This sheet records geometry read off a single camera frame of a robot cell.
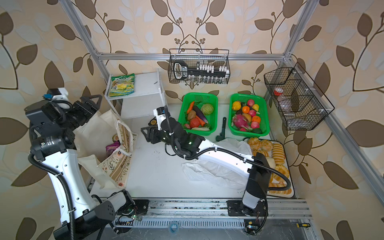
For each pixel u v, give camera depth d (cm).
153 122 106
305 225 69
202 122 105
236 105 109
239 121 99
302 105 73
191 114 107
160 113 58
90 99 53
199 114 109
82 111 51
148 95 81
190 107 115
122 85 82
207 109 108
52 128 42
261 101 113
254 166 43
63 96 51
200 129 99
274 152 92
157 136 59
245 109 110
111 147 83
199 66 81
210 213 74
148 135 59
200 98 120
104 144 85
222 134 102
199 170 85
